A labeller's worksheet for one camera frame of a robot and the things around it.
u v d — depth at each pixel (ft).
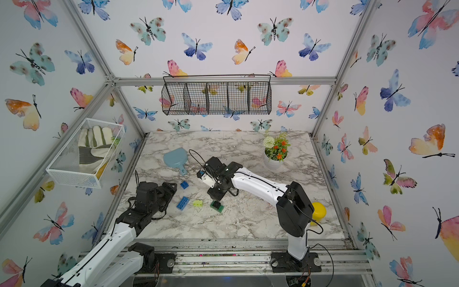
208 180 2.45
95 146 2.53
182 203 2.92
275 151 3.07
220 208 2.90
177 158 3.59
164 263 2.43
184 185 3.13
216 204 2.84
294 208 1.50
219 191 2.38
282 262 2.42
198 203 2.92
